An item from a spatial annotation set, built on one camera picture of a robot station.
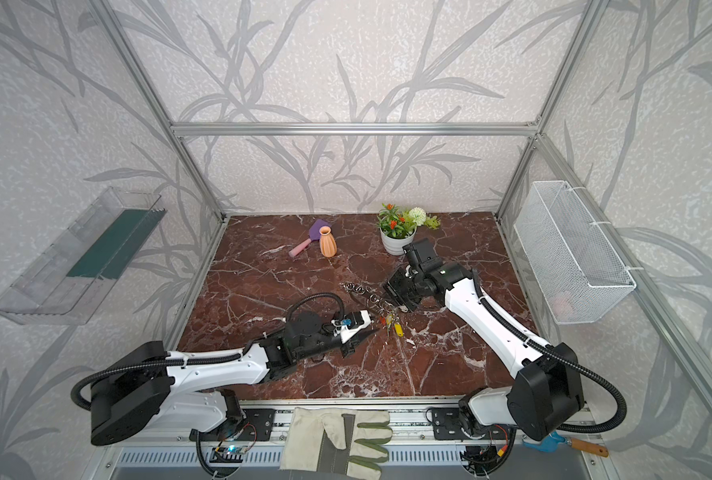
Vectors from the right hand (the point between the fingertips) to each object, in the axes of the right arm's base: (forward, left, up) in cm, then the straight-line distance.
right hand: (378, 284), depth 79 cm
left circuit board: (-36, +37, -20) cm, 55 cm away
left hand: (-9, 0, -1) cm, 9 cm away
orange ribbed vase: (+23, +18, -11) cm, 31 cm away
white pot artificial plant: (+25, -7, -6) cm, 26 cm away
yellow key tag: (-7, -6, -15) cm, 17 cm away
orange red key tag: (-7, -1, -8) cm, 10 cm away
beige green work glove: (-33, +12, -17) cm, 39 cm away
